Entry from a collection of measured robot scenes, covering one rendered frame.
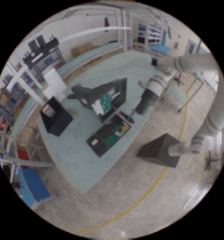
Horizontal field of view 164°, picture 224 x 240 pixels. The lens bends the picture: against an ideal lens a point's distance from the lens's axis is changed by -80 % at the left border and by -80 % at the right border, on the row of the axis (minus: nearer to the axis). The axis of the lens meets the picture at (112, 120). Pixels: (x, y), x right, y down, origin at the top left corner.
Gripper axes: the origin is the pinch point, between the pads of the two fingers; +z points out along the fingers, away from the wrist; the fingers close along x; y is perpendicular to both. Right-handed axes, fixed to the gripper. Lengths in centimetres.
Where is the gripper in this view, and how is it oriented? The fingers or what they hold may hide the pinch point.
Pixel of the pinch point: (128, 120)
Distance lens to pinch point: 39.9
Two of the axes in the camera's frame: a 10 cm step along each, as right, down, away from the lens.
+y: 7.1, 6.0, -3.7
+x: 5.2, -0.9, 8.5
